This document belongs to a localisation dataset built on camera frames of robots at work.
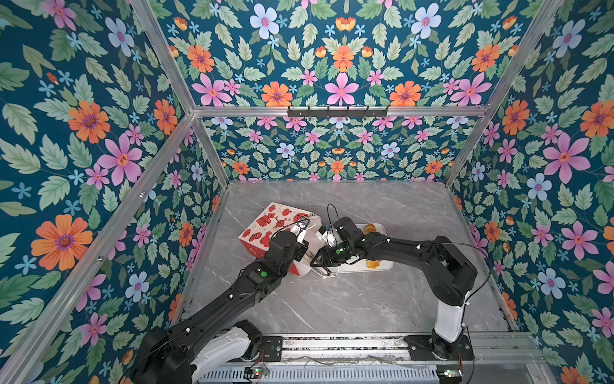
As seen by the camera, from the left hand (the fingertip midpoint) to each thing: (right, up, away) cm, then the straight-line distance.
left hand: (301, 225), depth 78 cm
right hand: (+4, -14, +6) cm, 15 cm away
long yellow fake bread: (+27, -3, +23) cm, 36 cm away
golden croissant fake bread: (+26, -16, +13) cm, 33 cm away
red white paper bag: (-11, +2, +13) cm, 17 cm away
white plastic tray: (+19, -13, -3) cm, 23 cm away
